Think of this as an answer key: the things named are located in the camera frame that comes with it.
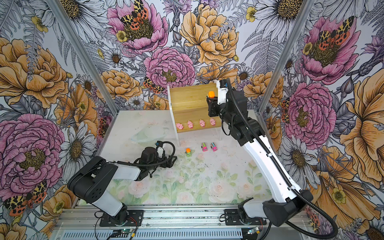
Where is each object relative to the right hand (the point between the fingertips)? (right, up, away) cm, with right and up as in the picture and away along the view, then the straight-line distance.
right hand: (210, 103), depth 67 cm
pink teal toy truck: (+5, -24, +31) cm, 39 cm away
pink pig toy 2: (-9, -10, +22) cm, 26 cm away
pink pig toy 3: (-3, -8, +23) cm, 25 cm away
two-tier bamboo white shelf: (-10, 0, +11) cm, 15 cm away
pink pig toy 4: (+4, -8, +24) cm, 25 cm away
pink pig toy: (-16, -10, +22) cm, 29 cm away
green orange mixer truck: (-11, -27, +29) cm, 41 cm away
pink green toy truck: (-1, -24, +31) cm, 40 cm away
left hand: (-22, -31, +27) cm, 47 cm away
